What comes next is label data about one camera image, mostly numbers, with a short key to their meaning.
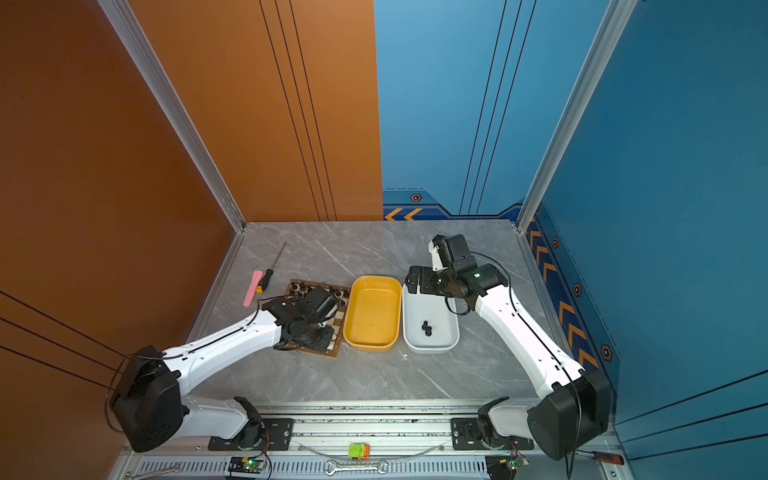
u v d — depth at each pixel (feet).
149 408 1.34
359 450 2.28
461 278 1.79
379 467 2.28
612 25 2.34
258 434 2.24
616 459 2.33
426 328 2.96
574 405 1.24
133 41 2.41
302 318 1.99
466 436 2.38
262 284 3.31
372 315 3.08
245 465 2.33
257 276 3.41
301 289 3.26
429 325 2.93
